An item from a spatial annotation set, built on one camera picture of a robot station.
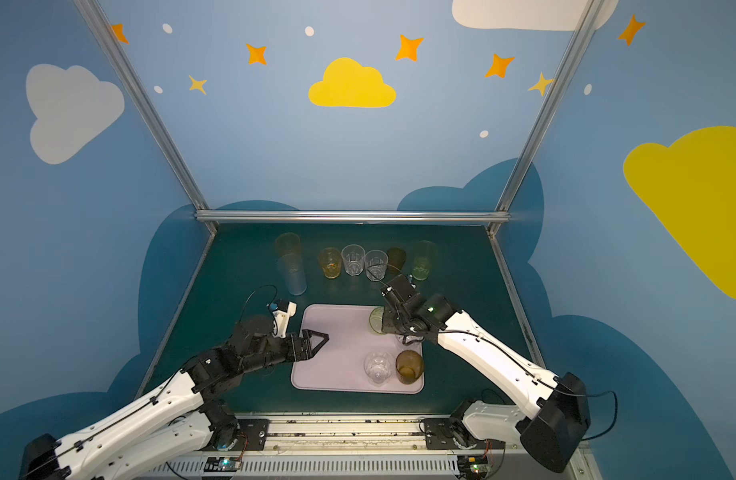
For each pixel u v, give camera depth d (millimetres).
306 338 662
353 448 733
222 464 705
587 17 702
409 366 852
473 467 713
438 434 749
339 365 856
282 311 689
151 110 861
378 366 854
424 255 1006
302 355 656
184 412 504
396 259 1044
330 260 1074
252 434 749
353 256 1076
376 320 782
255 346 577
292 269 1002
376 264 1056
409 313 571
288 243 1009
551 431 374
